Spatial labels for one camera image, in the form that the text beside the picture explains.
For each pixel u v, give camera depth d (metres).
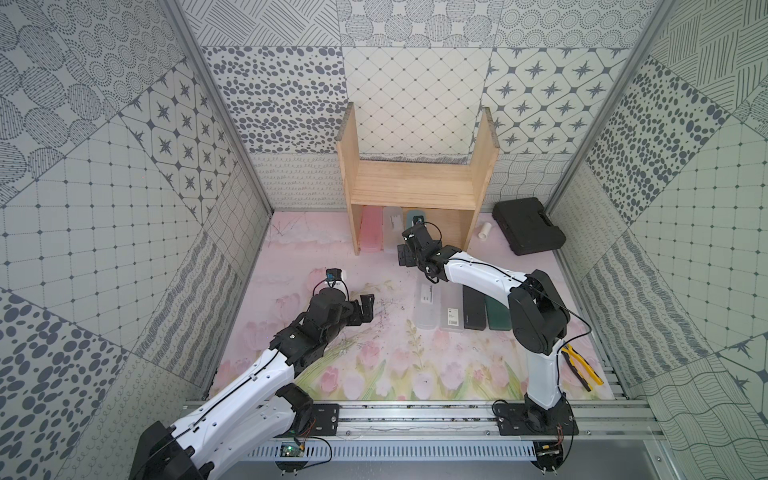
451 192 0.89
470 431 0.73
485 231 1.08
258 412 0.58
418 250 0.73
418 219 0.83
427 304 0.95
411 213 1.10
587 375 0.82
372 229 1.04
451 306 0.93
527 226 1.12
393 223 1.07
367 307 0.72
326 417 0.74
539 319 0.51
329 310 0.58
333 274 0.69
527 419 0.67
